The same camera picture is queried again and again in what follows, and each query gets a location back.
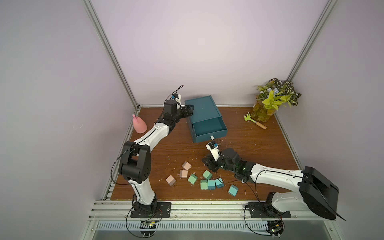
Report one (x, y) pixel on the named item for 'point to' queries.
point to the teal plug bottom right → (219, 183)
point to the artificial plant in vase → (274, 94)
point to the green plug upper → (207, 174)
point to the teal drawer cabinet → (206, 121)
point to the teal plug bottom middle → (211, 185)
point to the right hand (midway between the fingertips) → (204, 155)
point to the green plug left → (192, 179)
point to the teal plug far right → (233, 190)
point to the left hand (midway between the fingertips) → (191, 105)
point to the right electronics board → (275, 227)
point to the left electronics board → (147, 228)
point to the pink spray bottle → (139, 125)
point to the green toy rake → (248, 117)
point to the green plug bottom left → (204, 184)
